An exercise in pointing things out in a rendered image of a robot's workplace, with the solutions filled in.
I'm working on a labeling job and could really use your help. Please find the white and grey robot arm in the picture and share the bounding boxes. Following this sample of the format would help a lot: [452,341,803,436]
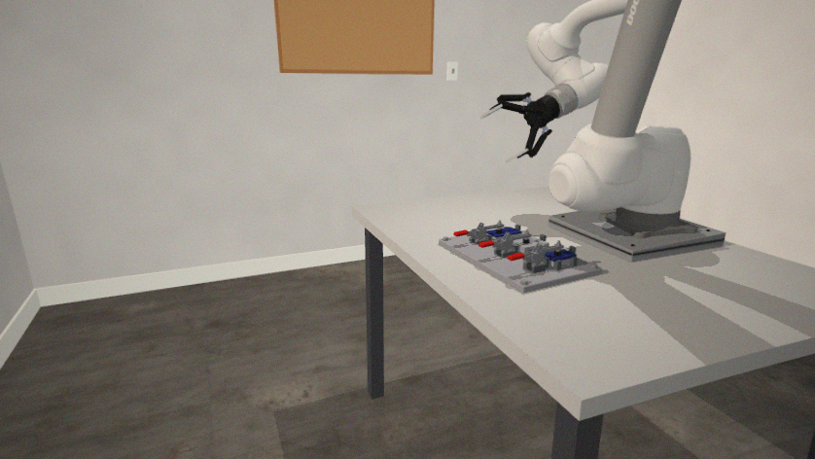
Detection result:
[526,0,697,238]

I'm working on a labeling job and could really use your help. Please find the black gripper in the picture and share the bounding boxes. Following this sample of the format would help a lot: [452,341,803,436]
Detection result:
[480,92,560,163]

